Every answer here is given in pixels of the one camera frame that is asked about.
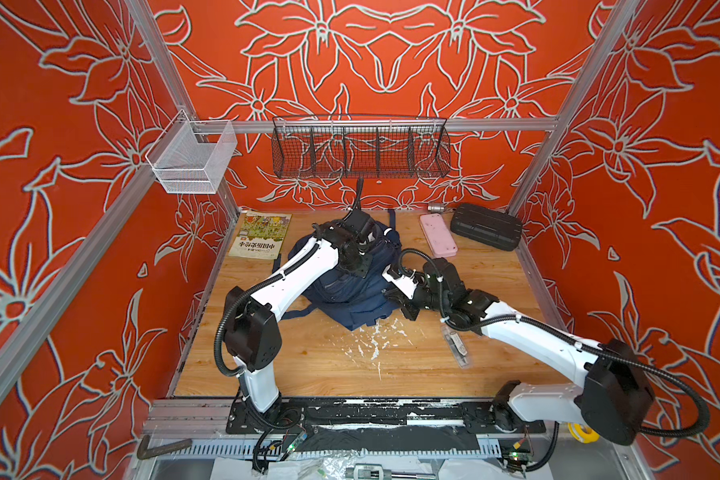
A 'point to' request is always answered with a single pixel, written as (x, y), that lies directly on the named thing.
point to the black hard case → (485, 226)
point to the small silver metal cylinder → (436, 208)
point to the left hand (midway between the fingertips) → (360, 264)
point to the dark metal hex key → (144, 452)
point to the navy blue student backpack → (348, 301)
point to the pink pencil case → (438, 235)
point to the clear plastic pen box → (458, 347)
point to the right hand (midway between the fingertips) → (383, 293)
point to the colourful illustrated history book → (261, 235)
